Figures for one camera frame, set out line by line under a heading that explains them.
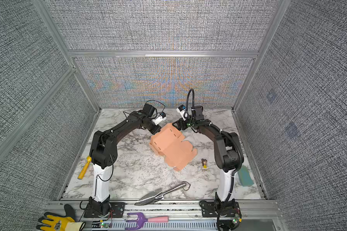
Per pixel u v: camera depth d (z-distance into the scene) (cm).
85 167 87
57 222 67
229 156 52
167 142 97
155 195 78
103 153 55
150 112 80
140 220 71
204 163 88
